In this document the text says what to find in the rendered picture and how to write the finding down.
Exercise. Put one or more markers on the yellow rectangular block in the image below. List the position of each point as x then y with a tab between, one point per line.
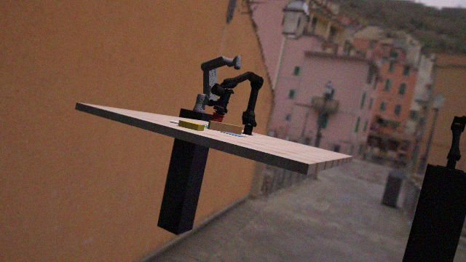
191	125

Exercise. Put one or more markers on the dark red cup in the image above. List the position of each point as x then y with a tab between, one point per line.
216	117

